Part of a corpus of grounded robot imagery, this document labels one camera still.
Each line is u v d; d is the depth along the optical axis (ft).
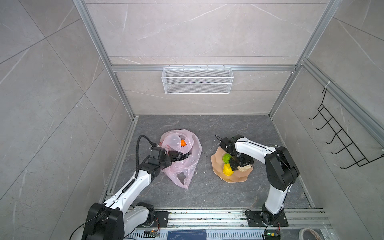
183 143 2.97
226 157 2.90
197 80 3.30
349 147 2.09
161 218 2.40
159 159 2.13
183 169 2.68
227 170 2.75
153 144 2.49
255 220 2.39
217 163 2.97
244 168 2.72
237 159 2.51
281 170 1.61
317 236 2.24
